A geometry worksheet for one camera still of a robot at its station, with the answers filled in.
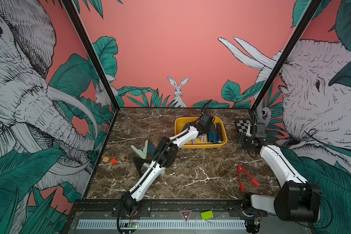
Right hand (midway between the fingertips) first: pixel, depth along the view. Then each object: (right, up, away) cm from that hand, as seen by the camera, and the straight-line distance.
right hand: (241, 135), depth 87 cm
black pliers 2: (-10, +1, +13) cm, 16 cm away
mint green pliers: (-61, -13, +6) cm, 63 cm away
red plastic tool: (+6, -27, -4) cm, 28 cm away
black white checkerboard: (+10, +5, +20) cm, 23 cm away
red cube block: (-79, -17, +3) cm, 81 cm away
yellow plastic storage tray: (-23, -6, +13) cm, 27 cm away
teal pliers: (-13, -3, +12) cm, 18 cm away
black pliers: (-64, -18, +3) cm, 66 cm away
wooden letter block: (-85, -16, +3) cm, 86 cm away
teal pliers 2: (-16, -2, +10) cm, 19 cm away
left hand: (-12, +5, +13) cm, 18 cm away
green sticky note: (-24, -39, -15) cm, 48 cm away
